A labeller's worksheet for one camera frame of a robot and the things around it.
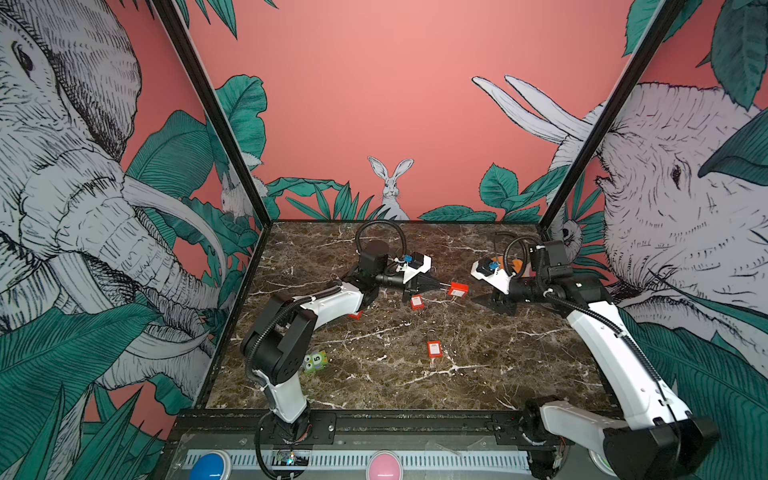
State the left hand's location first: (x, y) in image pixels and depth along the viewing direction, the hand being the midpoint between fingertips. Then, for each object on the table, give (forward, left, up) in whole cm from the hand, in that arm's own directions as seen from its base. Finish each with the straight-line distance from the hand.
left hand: (441, 283), depth 75 cm
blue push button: (-34, +56, -21) cm, 69 cm away
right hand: (-2, -8, +2) cm, 9 cm away
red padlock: (+3, +23, -22) cm, 32 cm away
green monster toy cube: (-11, +35, -22) cm, 43 cm away
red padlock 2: (+6, +4, -22) cm, 23 cm away
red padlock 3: (-2, -4, -1) cm, 4 cm away
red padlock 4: (-10, 0, -22) cm, 24 cm away
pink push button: (-36, +16, -20) cm, 44 cm away
